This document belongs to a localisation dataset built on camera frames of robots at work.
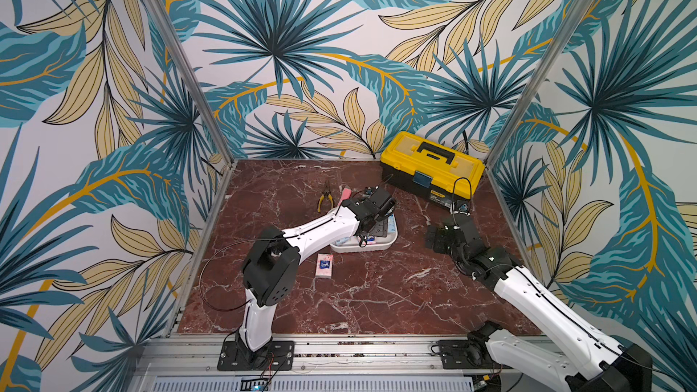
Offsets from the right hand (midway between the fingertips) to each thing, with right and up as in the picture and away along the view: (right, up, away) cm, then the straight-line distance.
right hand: (443, 232), depth 80 cm
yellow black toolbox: (0, +19, +15) cm, 24 cm away
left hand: (-21, 0, +8) cm, 23 cm away
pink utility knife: (-30, +10, +27) cm, 41 cm away
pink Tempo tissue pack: (-36, -12, +8) cm, 39 cm away
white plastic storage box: (-19, -6, +11) cm, 23 cm away
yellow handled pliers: (-37, +11, +27) cm, 47 cm away
